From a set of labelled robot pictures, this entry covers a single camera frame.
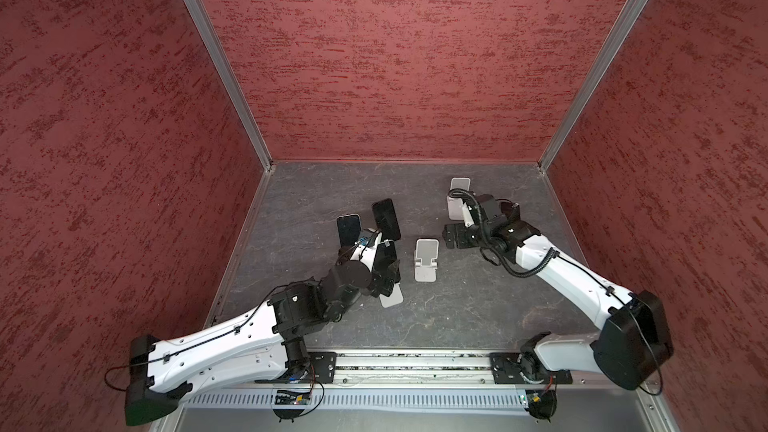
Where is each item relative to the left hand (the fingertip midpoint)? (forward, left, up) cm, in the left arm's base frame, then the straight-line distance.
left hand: (380, 261), depth 71 cm
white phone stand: (-2, -4, -20) cm, 20 cm away
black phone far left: (+13, +10, -7) cm, 18 cm away
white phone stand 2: (+9, -13, -14) cm, 21 cm away
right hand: (+11, -21, -8) cm, 26 cm away
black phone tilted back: (+21, -1, -14) cm, 26 cm away
